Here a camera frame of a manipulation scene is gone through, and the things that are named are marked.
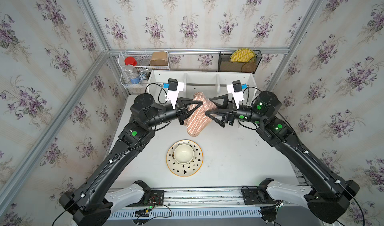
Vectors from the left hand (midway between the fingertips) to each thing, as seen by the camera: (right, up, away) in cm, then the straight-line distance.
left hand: (204, 106), depth 51 cm
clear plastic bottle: (-41, +19, +40) cm, 60 cm away
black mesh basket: (+16, +27, +42) cm, 52 cm away
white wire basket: (-40, +27, +44) cm, 66 cm away
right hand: (+3, -1, +3) cm, 4 cm away
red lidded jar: (-43, +29, +40) cm, 65 cm away
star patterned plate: (-7, -35, +31) cm, 47 cm away
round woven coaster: (+33, +26, +45) cm, 62 cm away
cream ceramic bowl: (-10, -28, +36) cm, 47 cm away
